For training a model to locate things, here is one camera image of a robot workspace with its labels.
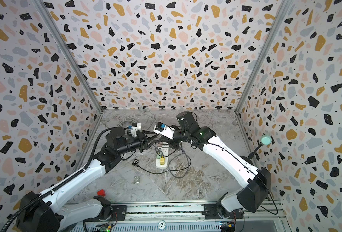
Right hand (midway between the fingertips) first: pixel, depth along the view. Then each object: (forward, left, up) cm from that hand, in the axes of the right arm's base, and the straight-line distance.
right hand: (163, 137), depth 71 cm
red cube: (-19, +35, -25) cm, 47 cm away
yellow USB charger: (-2, +3, -22) cm, 22 cm away
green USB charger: (+1, +6, -22) cm, 23 cm away
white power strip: (+3, +2, -16) cm, 16 cm away
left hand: (-1, +1, +2) cm, 2 cm away
